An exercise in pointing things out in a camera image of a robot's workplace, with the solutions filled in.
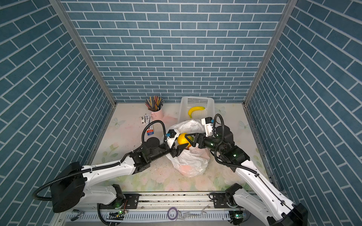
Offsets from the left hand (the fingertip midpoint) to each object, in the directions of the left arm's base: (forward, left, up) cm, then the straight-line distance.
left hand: (184, 140), depth 74 cm
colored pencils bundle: (+36, +22, -8) cm, 43 cm away
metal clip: (-29, +56, -22) cm, 66 cm away
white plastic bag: (-8, -4, -8) cm, 12 cm away
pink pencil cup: (+29, +20, -14) cm, 38 cm away
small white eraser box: (+30, +32, -20) cm, 48 cm away
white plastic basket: (+45, -3, -16) cm, 48 cm away
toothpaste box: (+21, +25, -20) cm, 39 cm away
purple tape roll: (-31, +5, -21) cm, 37 cm away
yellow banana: (+41, -8, -19) cm, 46 cm away
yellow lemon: (-1, +2, +3) cm, 4 cm away
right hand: (0, -2, +6) cm, 6 cm away
